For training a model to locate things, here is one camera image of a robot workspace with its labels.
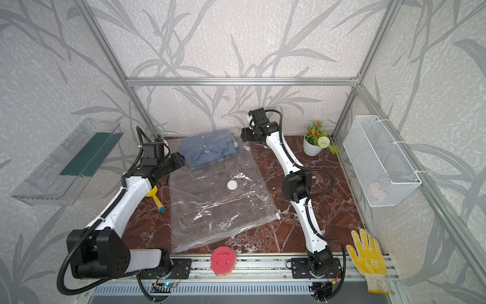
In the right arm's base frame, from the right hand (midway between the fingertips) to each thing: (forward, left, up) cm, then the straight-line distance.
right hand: (245, 134), depth 97 cm
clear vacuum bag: (-24, +14, -17) cm, 33 cm away
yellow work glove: (-55, -51, -18) cm, 78 cm away
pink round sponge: (-55, +8, -14) cm, 58 cm away
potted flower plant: (+1, -38, -5) cm, 38 cm away
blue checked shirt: (+2, +22, -12) cm, 26 cm away
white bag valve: (-21, +7, -16) cm, 27 cm away
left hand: (-17, +28, +3) cm, 33 cm away
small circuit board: (-63, +28, -17) cm, 71 cm away
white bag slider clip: (-37, -15, -17) cm, 43 cm away
